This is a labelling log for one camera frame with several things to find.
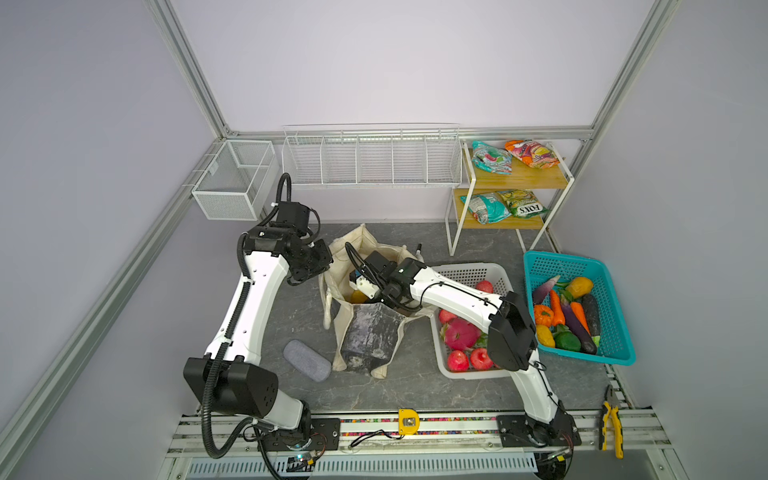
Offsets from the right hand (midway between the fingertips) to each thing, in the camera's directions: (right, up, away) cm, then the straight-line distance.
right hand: (371, 313), depth 85 cm
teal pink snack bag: (+35, +45, +2) cm, 57 cm away
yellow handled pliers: (+63, -24, -9) cm, 68 cm away
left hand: (-10, +14, -9) cm, 19 cm away
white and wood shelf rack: (+53, +38, +3) cm, 65 cm away
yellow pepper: (+50, -6, 0) cm, 50 cm away
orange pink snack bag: (+48, +48, +4) cm, 68 cm away
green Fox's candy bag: (+51, +34, +16) cm, 63 cm away
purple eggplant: (+61, -3, +6) cm, 62 cm away
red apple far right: (+36, +7, +11) cm, 39 cm away
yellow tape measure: (+10, -25, -11) cm, 29 cm away
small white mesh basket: (-47, +41, +16) cm, 65 cm away
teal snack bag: (+38, +32, +14) cm, 52 cm away
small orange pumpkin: (+52, -1, +4) cm, 52 cm away
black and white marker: (+16, +19, +27) cm, 37 cm away
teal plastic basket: (+60, +9, +17) cm, 63 cm away
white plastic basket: (+39, +10, +10) cm, 41 cm away
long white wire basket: (-1, +50, +14) cm, 52 cm away
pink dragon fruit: (+25, -5, -4) cm, 26 cm away
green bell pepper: (+56, -7, 0) cm, 56 cm away
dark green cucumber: (+67, +1, +6) cm, 68 cm away
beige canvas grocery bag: (-1, -4, -11) cm, 12 cm away
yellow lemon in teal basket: (+66, +7, +9) cm, 67 cm away
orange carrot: (+64, -1, +7) cm, 65 cm away
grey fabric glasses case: (-18, -13, -2) cm, 22 cm away
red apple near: (+24, -12, -5) cm, 27 cm away
